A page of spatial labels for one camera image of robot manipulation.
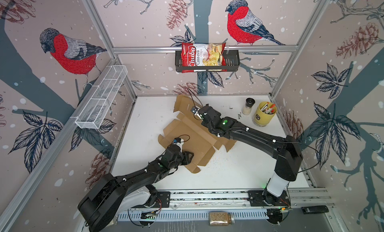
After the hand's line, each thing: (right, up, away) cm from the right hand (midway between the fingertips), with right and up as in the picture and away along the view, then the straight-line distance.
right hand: (206, 114), depth 83 cm
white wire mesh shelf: (-56, +4, -8) cm, 57 cm away
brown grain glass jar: (+5, -46, -18) cm, 49 cm away
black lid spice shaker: (+31, +3, +23) cm, 38 cm away
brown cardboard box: (-4, -19, +11) cm, 22 cm away
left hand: (-8, -24, 0) cm, 25 cm away
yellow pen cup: (+38, 0, +12) cm, 40 cm away
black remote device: (+51, -46, -11) cm, 70 cm away
